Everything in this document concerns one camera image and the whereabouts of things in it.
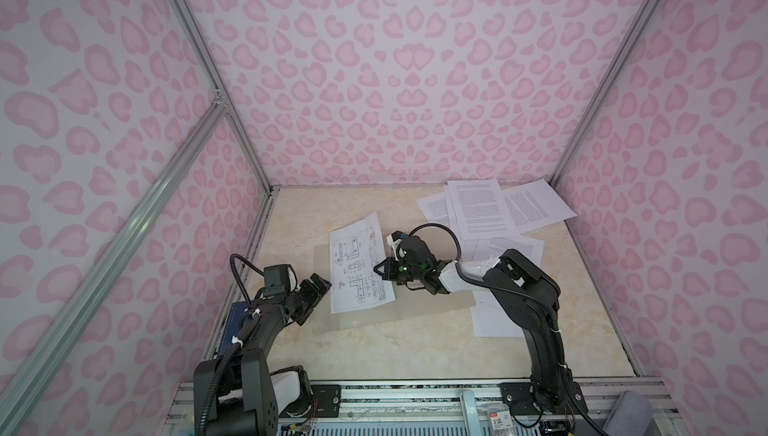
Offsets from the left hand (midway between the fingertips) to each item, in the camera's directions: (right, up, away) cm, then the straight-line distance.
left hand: (323, 290), depth 88 cm
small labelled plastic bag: (+45, -25, -20) cm, 55 cm away
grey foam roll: (+75, -24, -20) cm, 81 cm away
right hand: (+15, +6, +3) cm, 16 cm away
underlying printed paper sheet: (+36, +24, +25) cm, 51 cm away
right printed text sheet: (+75, +26, +26) cm, 83 cm away
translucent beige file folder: (+26, -5, 0) cm, 27 cm away
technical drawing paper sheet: (+8, +10, +11) cm, 17 cm away
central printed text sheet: (+54, +24, +25) cm, 64 cm away
